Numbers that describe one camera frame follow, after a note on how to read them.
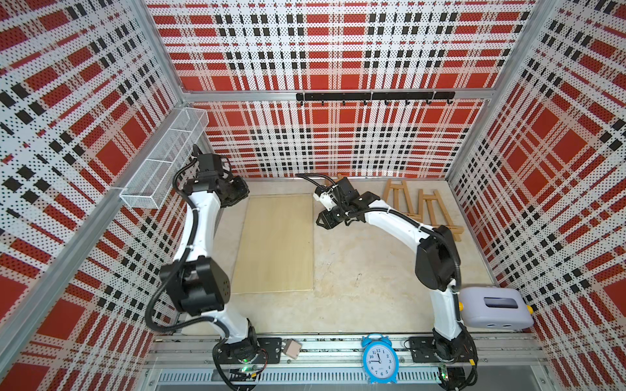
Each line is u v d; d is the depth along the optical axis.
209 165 0.64
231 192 0.71
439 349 0.66
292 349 0.73
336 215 0.77
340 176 1.22
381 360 0.70
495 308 0.74
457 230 0.98
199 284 0.45
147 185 0.91
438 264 0.52
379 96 0.91
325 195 0.81
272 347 0.73
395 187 1.16
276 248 0.96
